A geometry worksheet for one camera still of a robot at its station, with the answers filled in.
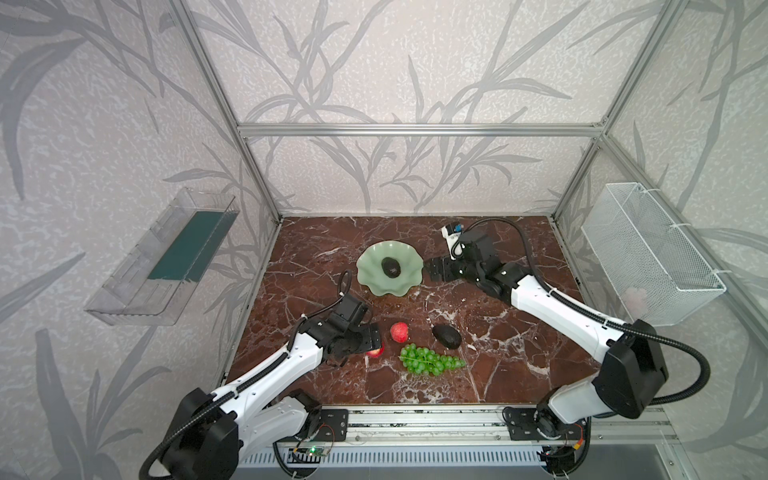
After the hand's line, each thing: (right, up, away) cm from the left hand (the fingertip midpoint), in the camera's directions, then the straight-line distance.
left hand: (375, 333), depth 82 cm
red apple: (+7, 0, +2) cm, 7 cm away
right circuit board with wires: (+46, -28, -9) cm, 55 cm away
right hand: (+18, +23, +1) cm, 30 cm away
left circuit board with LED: (-14, -25, -12) cm, 31 cm away
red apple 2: (0, -6, 0) cm, 6 cm away
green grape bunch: (+12, -7, -2) cm, 14 cm away
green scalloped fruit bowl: (-3, +14, +19) cm, 24 cm away
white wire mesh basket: (+62, +19, -18) cm, 68 cm away
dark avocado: (+4, +17, +18) cm, 25 cm away
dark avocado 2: (+21, -2, +2) cm, 21 cm away
